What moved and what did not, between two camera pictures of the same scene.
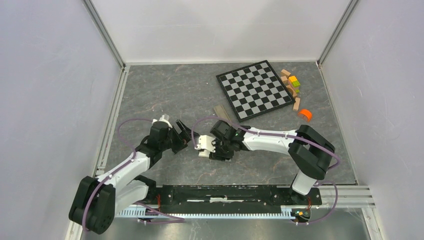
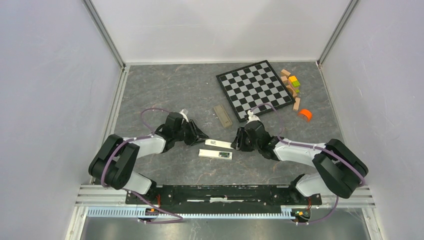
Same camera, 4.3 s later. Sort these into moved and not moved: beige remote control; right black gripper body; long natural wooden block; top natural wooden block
Moved: right black gripper body
Not moved: beige remote control; top natural wooden block; long natural wooden block
